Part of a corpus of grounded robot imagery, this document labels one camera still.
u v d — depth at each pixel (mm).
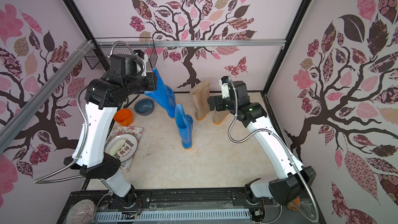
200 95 876
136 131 981
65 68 711
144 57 545
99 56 939
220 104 632
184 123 794
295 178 380
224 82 618
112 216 697
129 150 897
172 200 743
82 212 683
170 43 946
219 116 976
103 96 384
